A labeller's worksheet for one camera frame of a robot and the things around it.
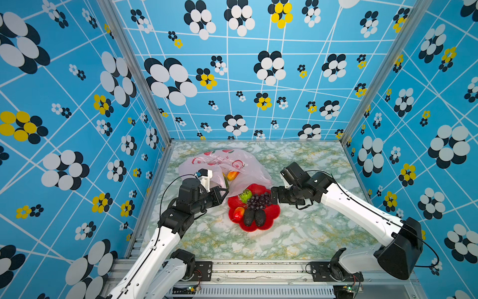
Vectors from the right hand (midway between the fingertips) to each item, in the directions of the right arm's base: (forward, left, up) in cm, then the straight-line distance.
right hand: (280, 201), depth 78 cm
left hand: (+1, +21, +8) cm, 22 cm away
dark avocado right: (-3, +9, -10) cm, 13 cm away
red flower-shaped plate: (0, +2, -12) cm, 12 cm away
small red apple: (-2, +18, -9) cm, 20 cm away
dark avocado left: (-3, +13, -10) cm, 17 cm away
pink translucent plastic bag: (+16, +22, 0) cm, 27 cm away
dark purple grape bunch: (+4, +9, -8) cm, 12 cm away
